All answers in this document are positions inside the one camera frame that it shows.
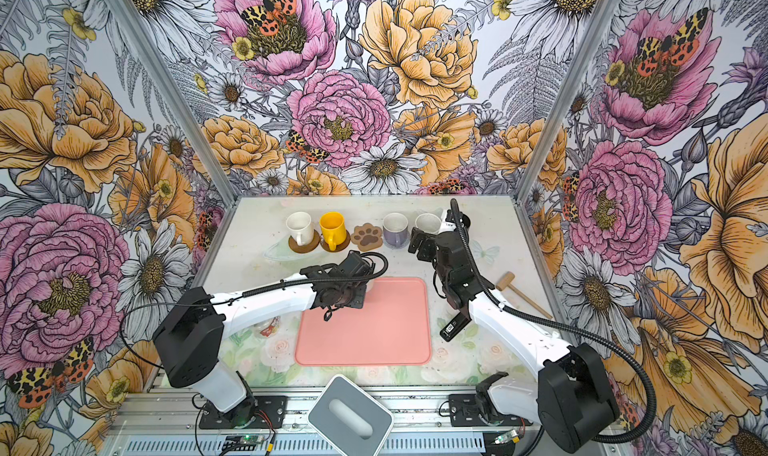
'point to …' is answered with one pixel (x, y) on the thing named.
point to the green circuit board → (240, 443)
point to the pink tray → (393, 328)
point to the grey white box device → (349, 419)
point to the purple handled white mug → (395, 229)
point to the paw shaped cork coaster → (367, 237)
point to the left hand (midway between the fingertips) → (352, 300)
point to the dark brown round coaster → (296, 247)
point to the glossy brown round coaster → (339, 247)
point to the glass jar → (273, 328)
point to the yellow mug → (333, 228)
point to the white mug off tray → (300, 228)
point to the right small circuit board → (503, 438)
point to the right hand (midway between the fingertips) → (426, 240)
